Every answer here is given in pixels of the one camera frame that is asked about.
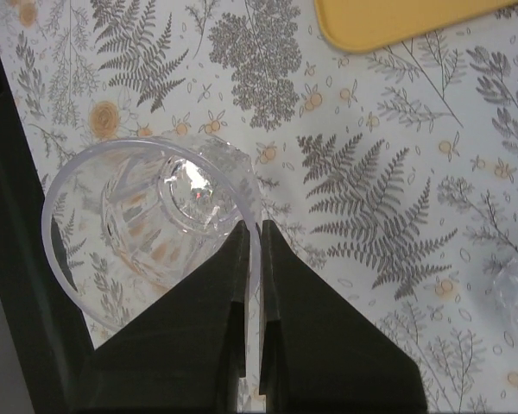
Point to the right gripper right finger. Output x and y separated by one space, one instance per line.
319 353

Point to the floral patterned table mat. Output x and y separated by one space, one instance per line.
392 173

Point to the yellow plastic tray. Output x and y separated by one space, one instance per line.
362 26

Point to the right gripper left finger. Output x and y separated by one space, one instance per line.
186 352

